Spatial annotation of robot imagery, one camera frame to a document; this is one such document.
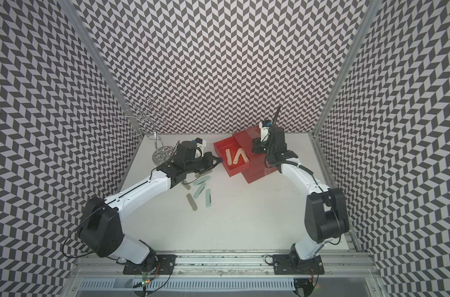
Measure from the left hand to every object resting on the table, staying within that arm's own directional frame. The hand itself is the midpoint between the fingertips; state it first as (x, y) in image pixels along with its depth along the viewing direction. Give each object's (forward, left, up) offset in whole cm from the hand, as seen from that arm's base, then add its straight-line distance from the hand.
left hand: (222, 161), depth 81 cm
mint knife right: (-8, +8, -20) cm, 23 cm away
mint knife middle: (-4, +12, -20) cm, 24 cm away
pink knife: (+7, -3, -5) cm, 9 cm away
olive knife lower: (-9, +16, -21) cm, 28 cm away
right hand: (+11, -15, -2) cm, 19 cm away
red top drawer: (+8, -4, -5) cm, 10 cm away
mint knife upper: (+3, +13, -22) cm, 25 cm away
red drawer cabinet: (+1, -16, -7) cm, 18 cm away
